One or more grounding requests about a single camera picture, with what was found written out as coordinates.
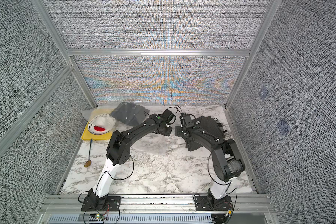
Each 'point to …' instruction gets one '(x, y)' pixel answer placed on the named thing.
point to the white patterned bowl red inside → (101, 124)
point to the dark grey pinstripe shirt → (209, 124)
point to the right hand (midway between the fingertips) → (181, 125)
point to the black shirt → (131, 114)
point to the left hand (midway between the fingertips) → (170, 131)
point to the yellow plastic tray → (87, 135)
